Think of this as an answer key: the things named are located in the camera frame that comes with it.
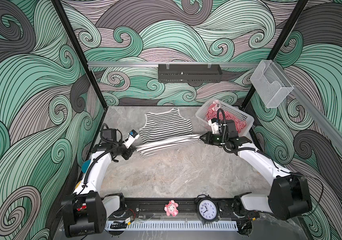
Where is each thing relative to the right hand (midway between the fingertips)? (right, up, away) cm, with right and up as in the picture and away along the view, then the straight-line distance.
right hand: (200, 137), depth 84 cm
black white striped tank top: (-24, 0, +20) cm, 31 cm away
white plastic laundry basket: (+6, +14, +24) cm, 28 cm away
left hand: (-39, -5, -1) cm, 39 cm away
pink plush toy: (-17, -33, -13) cm, 39 cm away
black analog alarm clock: (0, -34, -13) cm, 36 cm away
